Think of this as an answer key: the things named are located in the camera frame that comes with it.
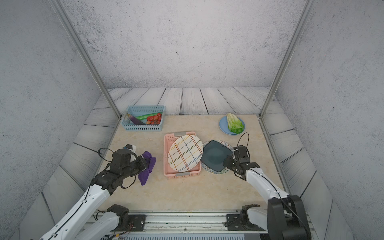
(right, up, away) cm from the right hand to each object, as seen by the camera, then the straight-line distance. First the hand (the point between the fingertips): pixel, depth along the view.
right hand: (228, 161), depth 88 cm
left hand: (-41, +3, -9) cm, 43 cm away
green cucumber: (-59, +28, +30) cm, 72 cm away
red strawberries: (-50, +25, +25) cm, 62 cm away
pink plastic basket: (-37, +12, +14) cm, 41 cm away
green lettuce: (+9, +21, +19) cm, 30 cm away
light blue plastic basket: (-66, +33, +34) cm, 81 cm away
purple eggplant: (-65, +24, +27) cm, 75 cm away
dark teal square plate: (-7, +2, +10) cm, 12 cm away
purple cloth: (-42, +2, -11) cm, 43 cm away
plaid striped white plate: (-25, +3, +6) cm, 26 cm away
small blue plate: (+2, +20, +27) cm, 34 cm away
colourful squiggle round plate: (-11, -6, +2) cm, 12 cm away
